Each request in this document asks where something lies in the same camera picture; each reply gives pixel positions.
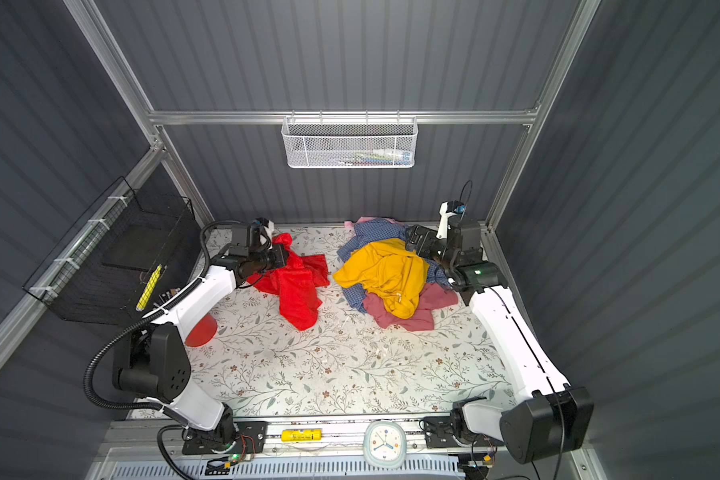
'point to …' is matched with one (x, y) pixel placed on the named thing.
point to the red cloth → (296, 282)
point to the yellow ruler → (142, 301)
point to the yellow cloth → (388, 271)
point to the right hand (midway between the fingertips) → (424, 235)
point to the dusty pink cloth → (422, 320)
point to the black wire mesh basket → (126, 254)
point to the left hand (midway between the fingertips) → (286, 251)
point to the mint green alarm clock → (384, 445)
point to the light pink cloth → (351, 225)
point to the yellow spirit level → (302, 435)
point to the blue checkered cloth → (381, 229)
